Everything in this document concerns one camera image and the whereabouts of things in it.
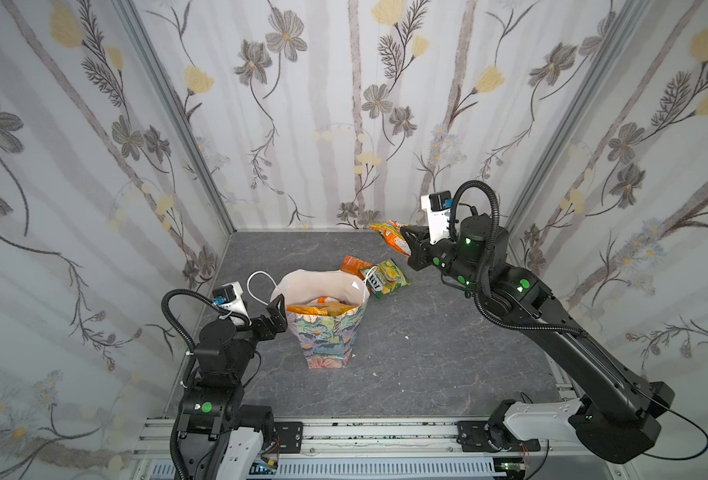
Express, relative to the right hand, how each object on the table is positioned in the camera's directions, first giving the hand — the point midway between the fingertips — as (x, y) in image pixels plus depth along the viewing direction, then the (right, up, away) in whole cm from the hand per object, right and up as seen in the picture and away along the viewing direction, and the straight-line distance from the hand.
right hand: (405, 221), depth 58 cm
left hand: (-31, -15, +9) cm, 36 cm away
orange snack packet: (-11, -10, +49) cm, 51 cm away
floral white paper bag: (-17, -29, +16) cm, 37 cm away
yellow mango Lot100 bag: (-17, -21, +19) cm, 33 cm away
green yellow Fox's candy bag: (0, -14, +44) cm, 46 cm away
